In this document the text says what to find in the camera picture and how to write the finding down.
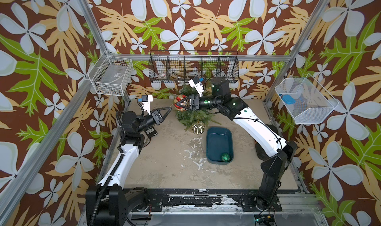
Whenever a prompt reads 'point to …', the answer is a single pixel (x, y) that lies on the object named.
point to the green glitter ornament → (225, 157)
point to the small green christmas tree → (187, 117)
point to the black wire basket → (180, 66)
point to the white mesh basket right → (305, 100)
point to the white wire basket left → (111, 75)
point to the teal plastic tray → (219, 141)
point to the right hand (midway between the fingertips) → (180, 104)
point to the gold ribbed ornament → (198, 128)
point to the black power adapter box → (151, 132)
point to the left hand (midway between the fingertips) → (171, 108)
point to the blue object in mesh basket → (288, 99)
